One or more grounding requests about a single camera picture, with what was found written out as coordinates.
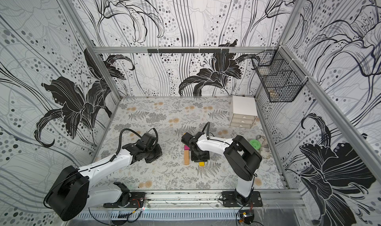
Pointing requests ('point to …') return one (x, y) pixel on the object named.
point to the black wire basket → (281, 77)
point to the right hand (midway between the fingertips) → (200, 159)
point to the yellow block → (202, 163)
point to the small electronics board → (247, 216)
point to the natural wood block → (186, 158)
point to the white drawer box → (244, 111)
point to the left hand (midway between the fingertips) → (165, 156)
